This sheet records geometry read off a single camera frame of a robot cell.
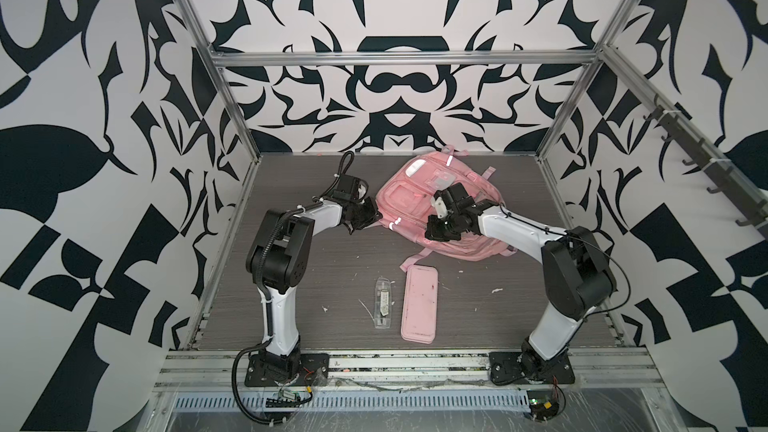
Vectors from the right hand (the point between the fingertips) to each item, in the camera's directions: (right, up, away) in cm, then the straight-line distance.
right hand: (425, 231), depth 91 cm
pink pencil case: (-3, -20, -10) cm, 22 cm away
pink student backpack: (-5, +9, +11) cm, 15 cm away
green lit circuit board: (+25, -38, -20) cm, 49 cm away
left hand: (-12, +6, +7) cm, 15 cm away
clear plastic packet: (-13, -21, -10) cm, 27 cm away
